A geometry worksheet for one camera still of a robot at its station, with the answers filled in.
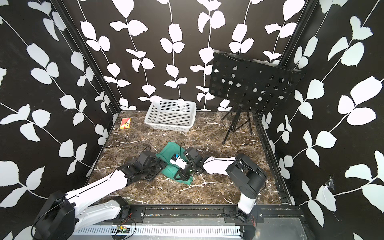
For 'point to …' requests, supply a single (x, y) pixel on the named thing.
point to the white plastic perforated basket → (171, 115)
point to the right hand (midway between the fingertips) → (175, 174)
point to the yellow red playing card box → (125, 123)
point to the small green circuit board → (122, 229)
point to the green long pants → (169, 170)
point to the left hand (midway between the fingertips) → (166, 165)
